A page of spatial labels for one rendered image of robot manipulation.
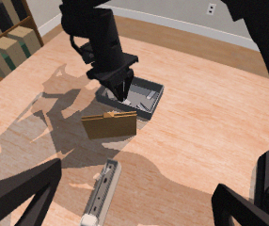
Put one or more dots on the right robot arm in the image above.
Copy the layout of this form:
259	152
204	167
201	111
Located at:
101	29

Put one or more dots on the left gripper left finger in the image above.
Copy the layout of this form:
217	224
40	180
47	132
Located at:
41	181

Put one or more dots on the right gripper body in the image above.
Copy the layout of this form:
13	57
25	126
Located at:
110	66

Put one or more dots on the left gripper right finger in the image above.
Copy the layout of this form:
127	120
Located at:
226	204

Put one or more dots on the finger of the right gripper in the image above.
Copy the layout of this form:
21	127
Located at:
118	91
128	80

